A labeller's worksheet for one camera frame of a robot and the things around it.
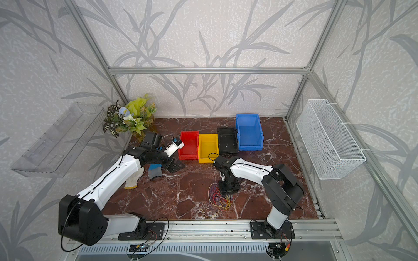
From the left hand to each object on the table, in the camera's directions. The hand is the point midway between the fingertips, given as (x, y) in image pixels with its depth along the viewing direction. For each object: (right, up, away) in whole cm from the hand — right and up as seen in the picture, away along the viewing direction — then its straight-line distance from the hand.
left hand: (179, 159), depth 81 cm
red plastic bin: (+1, +2, +20) cm, 21 cm away
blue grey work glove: (-16, -7, +8) cm, 19 cm away
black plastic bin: (+26, +8, +26) cm, 38 cm away
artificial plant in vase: (-26, +22, +8) cm, 35 cm away
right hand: (+23, -18, +3) cm, 30 cm away
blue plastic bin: (+40, +14, +20) cm, 47 cm away
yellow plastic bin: (+13, +3, +22) cm, 25 cm away
